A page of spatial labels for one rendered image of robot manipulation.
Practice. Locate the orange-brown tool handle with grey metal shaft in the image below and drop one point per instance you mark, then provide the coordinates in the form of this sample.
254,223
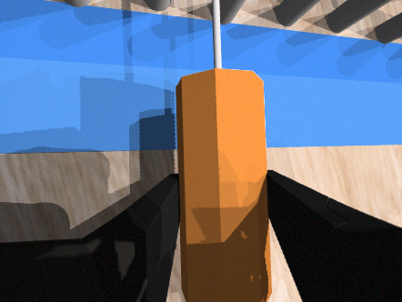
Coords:
221,155

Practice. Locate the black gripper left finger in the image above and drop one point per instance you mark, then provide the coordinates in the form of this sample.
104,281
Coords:
127,259

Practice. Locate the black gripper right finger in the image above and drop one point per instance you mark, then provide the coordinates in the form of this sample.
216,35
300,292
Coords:
335,253

